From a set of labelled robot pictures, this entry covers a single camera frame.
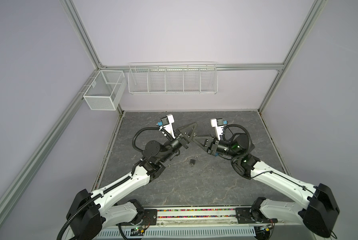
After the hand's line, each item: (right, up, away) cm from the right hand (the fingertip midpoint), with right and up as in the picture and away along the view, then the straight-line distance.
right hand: (192, 141), depth 60 cm
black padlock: (+2, -16, +33) cm, 37 cm away
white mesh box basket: (-59, +31, +46) cm, 81 cm away
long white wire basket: (-11, +38, +38) cm, 55 cm away
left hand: (+3, +6, -2) cm, 6 cm away
